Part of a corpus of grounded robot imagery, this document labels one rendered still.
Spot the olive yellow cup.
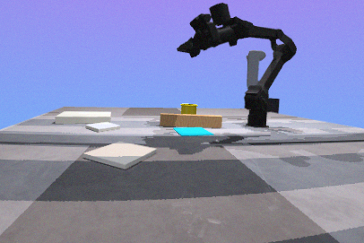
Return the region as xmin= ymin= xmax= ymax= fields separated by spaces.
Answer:
xmin=180 ymin=104 xmax=198 ymax=115

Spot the beige flat square slab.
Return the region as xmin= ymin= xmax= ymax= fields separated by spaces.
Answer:
xmin=83 ymin=142 xmax=157 ymax=169

